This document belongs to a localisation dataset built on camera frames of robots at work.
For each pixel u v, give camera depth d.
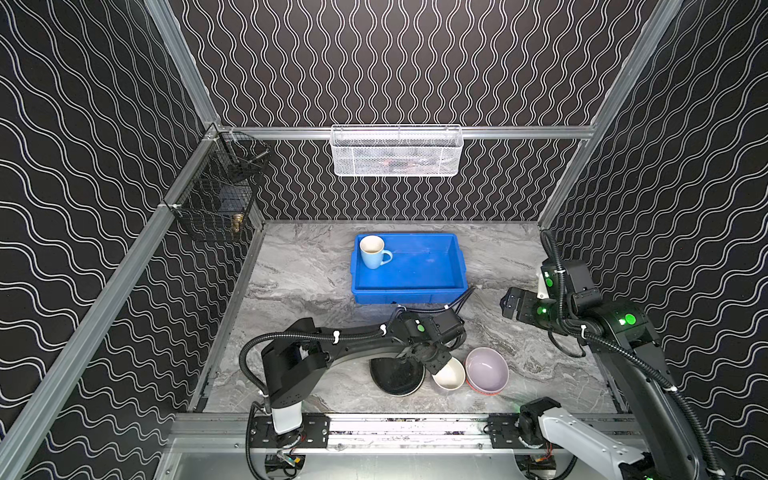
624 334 0.41
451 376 0.83
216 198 0.95
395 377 0.81
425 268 1.08
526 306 0.59
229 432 0.75
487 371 0.82
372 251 0.98
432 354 0.67
